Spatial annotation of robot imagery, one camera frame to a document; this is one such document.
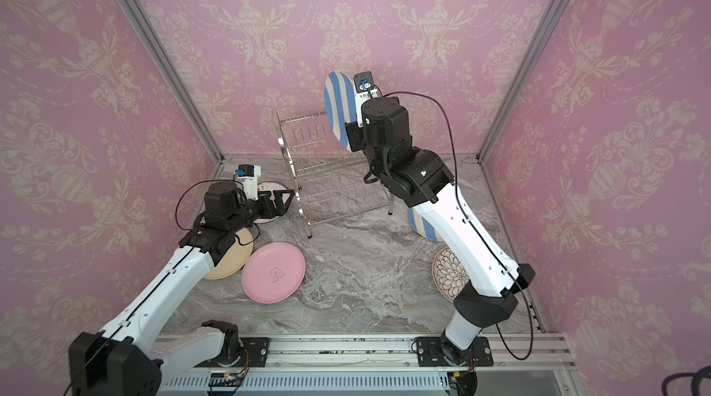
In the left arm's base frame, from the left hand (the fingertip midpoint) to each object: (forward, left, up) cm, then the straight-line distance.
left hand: (284, 193), depth 78 cm
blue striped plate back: (+4, -44, -23) cm, 50 cm away
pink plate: (-13, +6, -24) cm, 28 cm away
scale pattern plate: (-13, -50, -23) cm, 57 cm away
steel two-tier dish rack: (+21, -10, -19) cm, 30 cm away
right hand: (+3, -23, +27) cm, 36 cm away
